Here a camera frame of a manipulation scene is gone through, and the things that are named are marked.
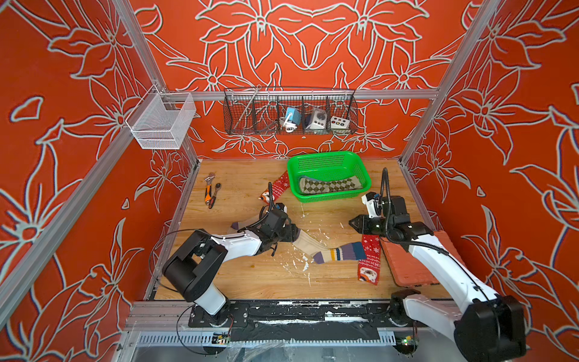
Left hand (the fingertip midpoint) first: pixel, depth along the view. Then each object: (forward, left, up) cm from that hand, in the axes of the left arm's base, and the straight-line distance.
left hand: (292, 228), depth 91 cm
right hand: (-2, -21, +11) cm, 23 cm away
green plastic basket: (+32, -11, -2) cm, 34 cm away
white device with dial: (+35, -9, +29) cm, 47 cm away
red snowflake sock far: (+21, +9, -2) cm, 23 cm away
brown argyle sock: (+23, -8, 0) cm, 24 cm away
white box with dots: (+37, -18, +27) cm, 49 cm away
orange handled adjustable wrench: (+17, +42, -2) cm, 45 cm away
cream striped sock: (-9, -12, -1) cm, 15 cm away
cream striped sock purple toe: (+1, +23, -2) cm, 23 cm away
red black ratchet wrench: (+13, +38, -2) cm, 40 cm away
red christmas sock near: (-13, -30, -3) cm, 33 cm away
